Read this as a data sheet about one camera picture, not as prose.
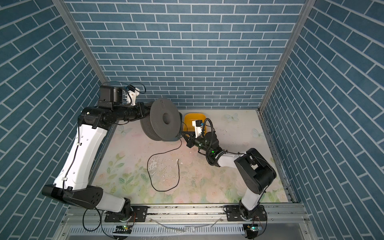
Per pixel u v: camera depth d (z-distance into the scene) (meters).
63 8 0.70
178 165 0.90
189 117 1.10
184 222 0.73
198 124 0.75
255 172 0.47
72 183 0.39
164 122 0.67
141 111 0.59
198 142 0.75
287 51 0.87
